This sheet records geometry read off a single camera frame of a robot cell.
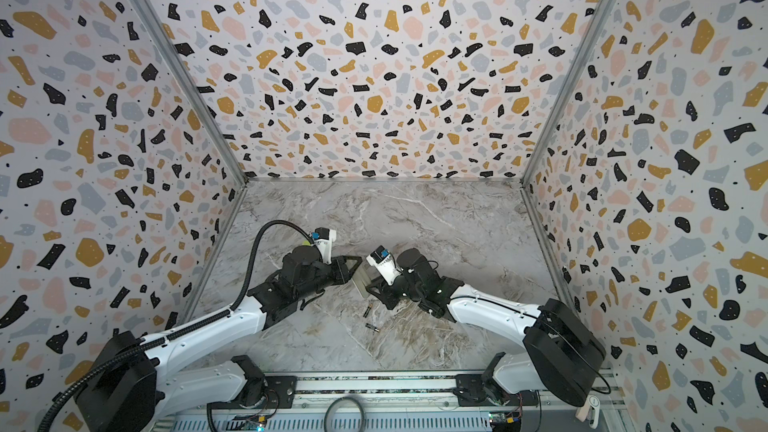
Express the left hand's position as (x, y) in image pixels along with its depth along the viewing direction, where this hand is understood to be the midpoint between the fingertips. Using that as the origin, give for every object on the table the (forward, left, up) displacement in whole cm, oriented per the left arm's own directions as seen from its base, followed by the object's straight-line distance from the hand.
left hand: (362, 256), depth 78 cm
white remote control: (-4, 0, -4) cm, 6 cm away
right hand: (-5, -1, -5) cm, 7 cm away
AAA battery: (-7, 0, -19) cm, 20 cm away
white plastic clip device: (-33, -54, -16) cm, 65 cm away
